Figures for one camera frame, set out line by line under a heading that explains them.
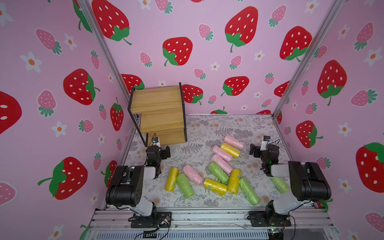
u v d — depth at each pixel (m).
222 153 0.96
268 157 0.75
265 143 0.84
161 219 0.72
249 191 0.80
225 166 0.91
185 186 0.81
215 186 0.82
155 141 0.81
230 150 0.96
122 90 1.02
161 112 1.02
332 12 0.70
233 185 0.81
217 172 0.86
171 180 0.85
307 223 0.73
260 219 0.73
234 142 1.00
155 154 0.74
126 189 0.46
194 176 0.84
